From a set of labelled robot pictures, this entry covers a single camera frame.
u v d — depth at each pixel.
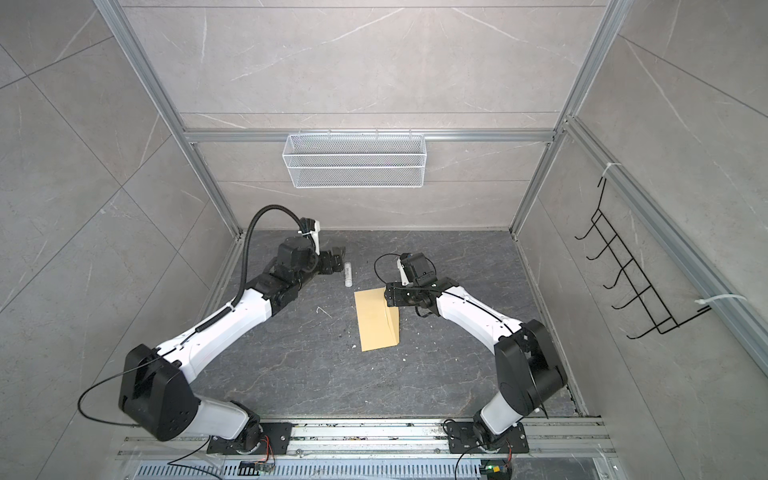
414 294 0.67
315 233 0.71
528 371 0.45
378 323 0.96
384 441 0.74
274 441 0.73
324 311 0.98
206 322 0.48
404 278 0.72
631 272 0.67
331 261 0.75
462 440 0.73
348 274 1.04
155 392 0.41
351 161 1.01
